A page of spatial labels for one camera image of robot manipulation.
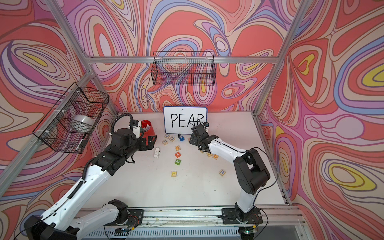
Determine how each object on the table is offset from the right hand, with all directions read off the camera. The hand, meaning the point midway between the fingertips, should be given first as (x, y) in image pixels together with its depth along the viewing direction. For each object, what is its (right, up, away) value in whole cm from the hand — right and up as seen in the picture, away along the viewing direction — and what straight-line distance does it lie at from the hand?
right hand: (198, 142), depth 93 cm
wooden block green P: (-15, -18, -6) cm, 24 cm away
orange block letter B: (-13, -8, +3) cm, 16 cm away
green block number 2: (-13, -12, -2) cm, 17 cm away
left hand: (-26, +5, -18) cm, 32 cm away
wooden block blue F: (-23, -1, +8) cm, 24 cm away
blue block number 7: (-12, +2, +11) cm, 16 cm away
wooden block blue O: (-22, +4, +12) cm, 25 cm away
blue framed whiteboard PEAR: (-11, +15, +6) cm, 20 cm away
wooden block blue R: (+14, -17, -5) cm, 23 cm away
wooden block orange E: (-14, -4, +5) cm, 15 cm away
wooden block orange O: (+11, -9, 0) cm, 14 cm away
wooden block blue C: (-18, +1, +11) cm, 21 cm away
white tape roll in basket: (-57, +12, -23) cm, 62 cm away
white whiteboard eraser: (-26, -6, 0) cm, 27 cm away
